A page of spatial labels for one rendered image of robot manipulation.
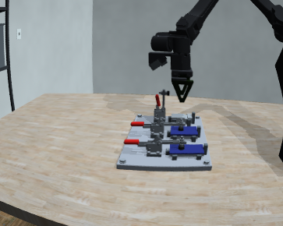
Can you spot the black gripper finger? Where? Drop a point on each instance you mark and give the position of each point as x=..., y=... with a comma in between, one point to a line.
x=185, y=86
x=189, y=84

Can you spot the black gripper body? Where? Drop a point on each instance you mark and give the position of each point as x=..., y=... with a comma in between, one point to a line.
x=185, y=69

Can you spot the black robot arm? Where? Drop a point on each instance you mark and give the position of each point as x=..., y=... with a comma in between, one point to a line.
x=193, y=21

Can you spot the grey toggle clamp with red handle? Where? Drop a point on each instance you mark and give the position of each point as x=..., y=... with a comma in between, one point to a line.
x=154, y=147

